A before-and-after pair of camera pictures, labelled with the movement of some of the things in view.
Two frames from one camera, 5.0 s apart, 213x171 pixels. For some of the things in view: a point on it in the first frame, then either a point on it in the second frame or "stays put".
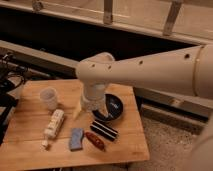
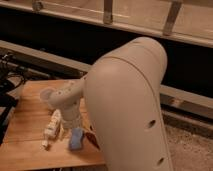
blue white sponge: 76,140 stays put
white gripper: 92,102 → 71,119
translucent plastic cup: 49,95 stays put
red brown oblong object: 95,140 stays put
